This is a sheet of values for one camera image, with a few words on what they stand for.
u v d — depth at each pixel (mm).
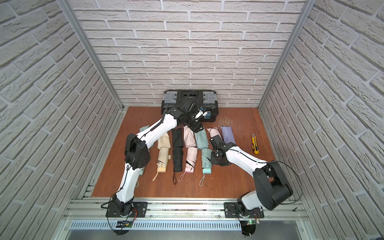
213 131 1031
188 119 756
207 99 1010
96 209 751
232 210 740
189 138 974
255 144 972
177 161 894
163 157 884
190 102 722
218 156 642
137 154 558
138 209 732
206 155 893
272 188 430
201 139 997
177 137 1003
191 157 884
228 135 1010
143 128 1035
